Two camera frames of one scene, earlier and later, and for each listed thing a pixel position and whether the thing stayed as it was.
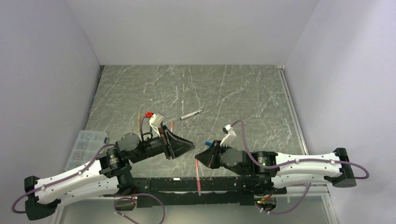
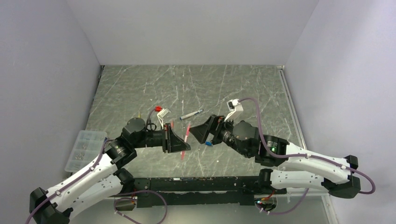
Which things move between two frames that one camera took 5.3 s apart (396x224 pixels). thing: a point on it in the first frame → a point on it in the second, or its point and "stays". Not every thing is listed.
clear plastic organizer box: [88, 144] stays
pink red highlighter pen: [198, 176] → [182, 153]
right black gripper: [208, 157] → [215, 122]
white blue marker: [191, 114] stays
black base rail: [177, 192] stays
